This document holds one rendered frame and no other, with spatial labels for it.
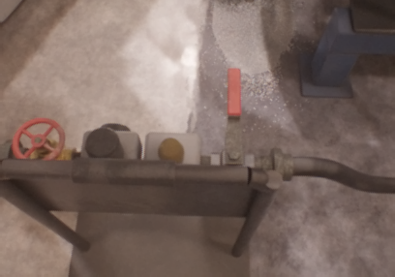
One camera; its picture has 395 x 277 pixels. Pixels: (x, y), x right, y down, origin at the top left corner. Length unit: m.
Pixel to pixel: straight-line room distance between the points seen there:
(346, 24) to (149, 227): 0.67
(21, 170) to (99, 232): 0.56
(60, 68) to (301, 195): 0.76
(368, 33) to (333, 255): 0.53
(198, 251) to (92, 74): 0.58
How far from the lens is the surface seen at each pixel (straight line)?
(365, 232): 1.14
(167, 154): 0.59
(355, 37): 1.08
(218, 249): 1.05
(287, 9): 1.40
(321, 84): 1.24
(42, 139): 0.63
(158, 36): 1.32
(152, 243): 1.06
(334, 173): 0.67
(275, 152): 0.64
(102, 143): 0.60
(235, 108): 0.63
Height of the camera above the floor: 1.04
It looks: 65 degrees down
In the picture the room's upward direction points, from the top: straight up
